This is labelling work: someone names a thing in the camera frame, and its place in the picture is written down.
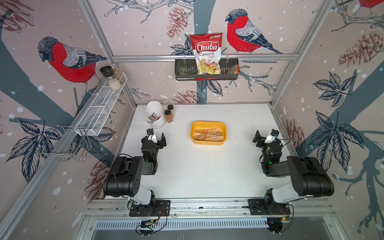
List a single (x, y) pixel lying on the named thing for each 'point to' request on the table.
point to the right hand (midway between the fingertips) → (264, 131)
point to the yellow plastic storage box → (221, 124)
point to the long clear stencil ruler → (208, 134)
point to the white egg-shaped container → (154, 112)
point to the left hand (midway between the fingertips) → (158, 131)
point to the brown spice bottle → (169, 117)
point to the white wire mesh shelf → (99, 108)
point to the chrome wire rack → (73, 142)
